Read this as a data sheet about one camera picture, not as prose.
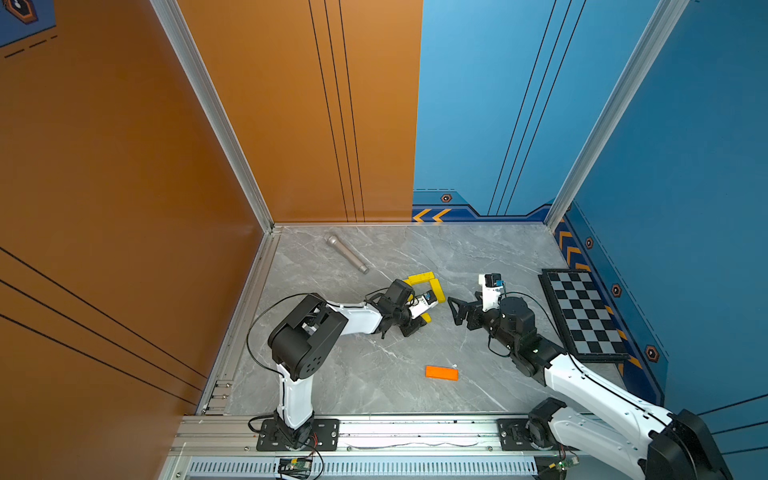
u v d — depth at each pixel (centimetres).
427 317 93
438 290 99
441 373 83
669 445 39
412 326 83
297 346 51
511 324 61
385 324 71
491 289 69
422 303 83
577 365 54
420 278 103
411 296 79
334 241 112
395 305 76
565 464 70
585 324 89
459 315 73
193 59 76
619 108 85
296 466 71
